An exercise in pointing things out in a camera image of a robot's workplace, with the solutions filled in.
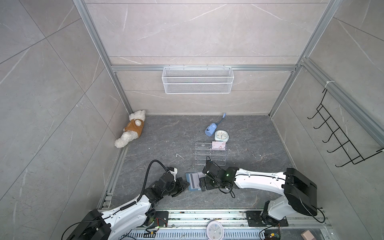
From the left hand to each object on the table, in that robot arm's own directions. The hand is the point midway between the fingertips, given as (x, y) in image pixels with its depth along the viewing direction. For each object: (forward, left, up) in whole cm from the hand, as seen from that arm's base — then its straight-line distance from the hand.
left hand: (190, 181), depth 82 cm
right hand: (-1, -9, -2) cm, 9 cm away
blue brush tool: (+36, -15, +1) cm, 39 cm away
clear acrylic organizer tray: (+19, -9, -2) cm, 21 cm away
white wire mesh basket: (+61, -7, +25) cm, 66 cm away
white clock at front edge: (-23, -11, -2) cm, 26 cm away
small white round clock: (+32, -22, -2) cm, 39 cm away
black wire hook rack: (+4, -67, +30) cm, 73 cm away
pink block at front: (-27, -54, -1) cm, 60 cm away
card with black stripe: (0, -2, -2) cm, 3 cm away
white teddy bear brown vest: (+36, +39, +3) cm, 53 cm away
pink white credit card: (+21, -18, +3) cm, 28 cm away
